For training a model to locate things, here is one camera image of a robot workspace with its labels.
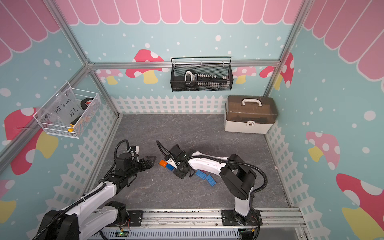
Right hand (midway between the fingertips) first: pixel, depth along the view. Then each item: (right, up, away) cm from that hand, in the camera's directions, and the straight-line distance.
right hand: (181, 171), depth 87 cm
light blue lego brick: (+12, -2, 0) cm, 12 cm away
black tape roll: (-50, +39, -8) cm, 64 cm away
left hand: (-18, +6, 0) cm, 19 cm away
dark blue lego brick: (-7, +2, +2) cm, 7 cm away
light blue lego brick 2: (+18, -6, -2) cm, 19 cm away
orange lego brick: (-12, +4, +5) cm, 13 cm away
